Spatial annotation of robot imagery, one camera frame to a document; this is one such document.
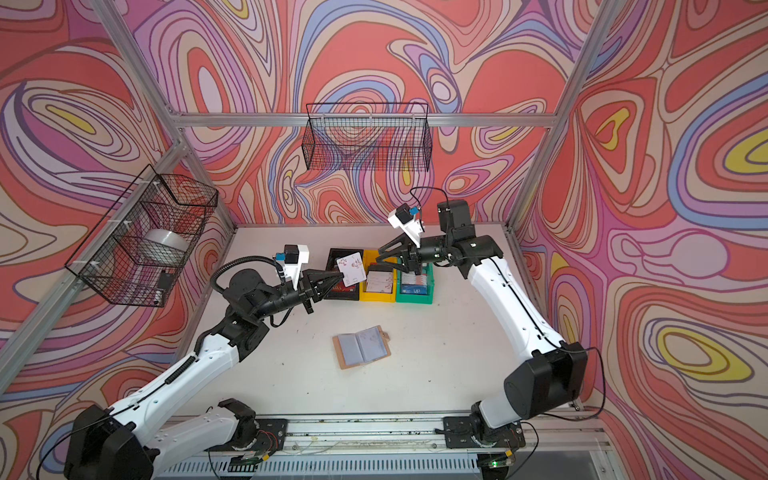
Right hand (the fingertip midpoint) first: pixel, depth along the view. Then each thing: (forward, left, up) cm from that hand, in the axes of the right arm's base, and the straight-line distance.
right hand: (383, 262), depth 69 cm
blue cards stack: (+14, -10, -30) cm, 34 cm away
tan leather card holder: (-7, +5, -31) cm, 33 cm away
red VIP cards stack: (-5, +10, -2) cm, 11 cm away
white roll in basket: (+5, +52, +2) cm, 53 cm away
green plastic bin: (+8, -10, -30) cm, 32 cm away
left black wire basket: (0, +63, +3) cm, 63 cm away
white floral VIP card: (-3, +7, +2) cm, 8 cm away
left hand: (-5, +9, 0) cm, 10 cm away
